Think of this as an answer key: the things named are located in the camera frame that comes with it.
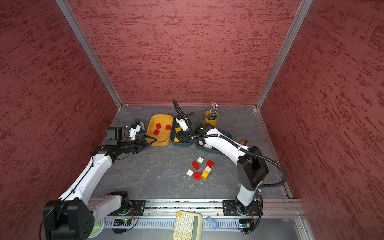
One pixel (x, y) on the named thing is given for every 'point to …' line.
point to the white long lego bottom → (208, 146)
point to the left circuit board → (121, 222)
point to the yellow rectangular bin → (163, 137)
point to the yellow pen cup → (208, 120)
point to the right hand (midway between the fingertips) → (181, 136)
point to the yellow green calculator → (188, 226)
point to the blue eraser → (212, 222)
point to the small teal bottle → (137, 121)
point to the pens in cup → (213, 114)
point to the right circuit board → (244, 223)
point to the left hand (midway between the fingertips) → (152, 145)
